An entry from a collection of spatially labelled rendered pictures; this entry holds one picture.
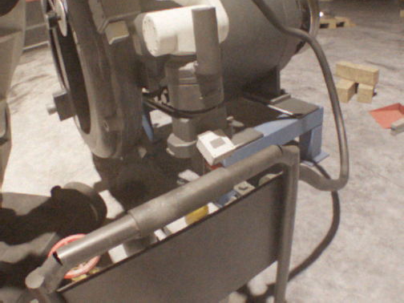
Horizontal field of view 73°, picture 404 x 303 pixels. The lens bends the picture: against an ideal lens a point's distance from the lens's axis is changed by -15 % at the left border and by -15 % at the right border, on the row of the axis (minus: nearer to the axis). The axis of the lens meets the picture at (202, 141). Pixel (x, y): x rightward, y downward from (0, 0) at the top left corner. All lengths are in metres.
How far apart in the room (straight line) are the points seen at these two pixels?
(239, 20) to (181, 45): 0.66
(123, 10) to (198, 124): 0.32
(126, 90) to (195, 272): 0.50
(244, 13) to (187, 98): 0.69
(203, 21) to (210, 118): 0.17
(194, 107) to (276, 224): 0.23
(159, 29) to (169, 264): 0.31
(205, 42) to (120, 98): 0.42
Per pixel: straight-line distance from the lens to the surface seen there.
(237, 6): 1.11
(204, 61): 0.44
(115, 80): 0.79
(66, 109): 1.15
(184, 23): 0.45
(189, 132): 0.50
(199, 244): 0.43
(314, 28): 1.55
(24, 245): 0.99
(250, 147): 1.09
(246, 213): 0.46
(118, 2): 0.70
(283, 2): 1.28
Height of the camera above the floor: 0.77
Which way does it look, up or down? 28 degrees down
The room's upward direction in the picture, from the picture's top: 7 degrees counter-clockwise
